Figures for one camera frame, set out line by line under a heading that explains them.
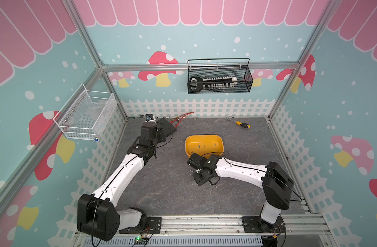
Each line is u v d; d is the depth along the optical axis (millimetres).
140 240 727
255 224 743
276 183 447
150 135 587
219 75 921
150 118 694
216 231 738
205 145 1044
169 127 1149
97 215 392
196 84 895
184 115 1235
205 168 608
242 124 1147
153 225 741
